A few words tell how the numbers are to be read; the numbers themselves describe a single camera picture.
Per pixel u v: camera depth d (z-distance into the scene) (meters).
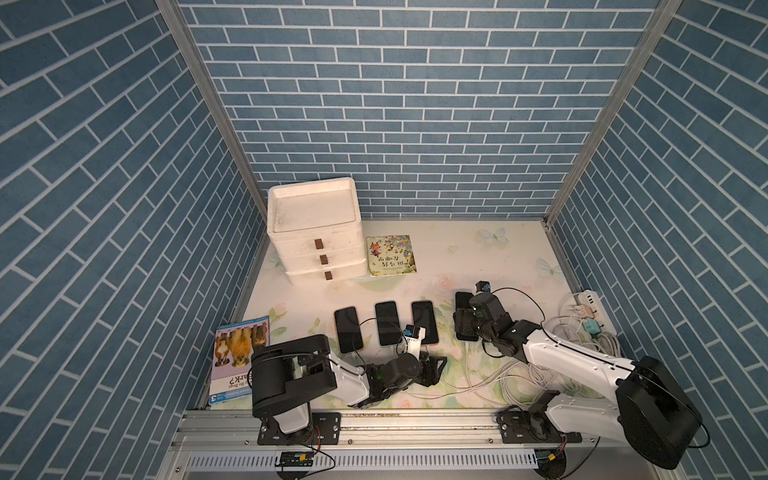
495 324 0.66
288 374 0.48
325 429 0.74
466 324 0.79
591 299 0.96
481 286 0.79
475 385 0.81
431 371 0.73
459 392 0.79
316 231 0.85
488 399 0.79
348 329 0.93
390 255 1.09
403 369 0.63
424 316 0.94
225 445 0.73
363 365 0.64
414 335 0.74
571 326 0.90
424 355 0.85
